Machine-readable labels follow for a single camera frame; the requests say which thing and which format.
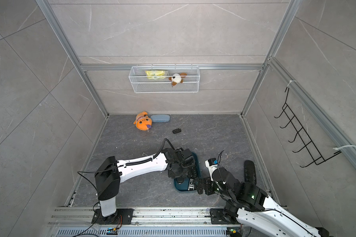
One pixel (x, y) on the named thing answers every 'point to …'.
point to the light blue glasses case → (160, 118)
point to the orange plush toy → (143, 122)
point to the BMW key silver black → (191, 186)
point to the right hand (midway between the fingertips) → (201, 181)
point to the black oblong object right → (250, 174)
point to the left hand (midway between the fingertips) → (186, 174)
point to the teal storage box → (184, 185)
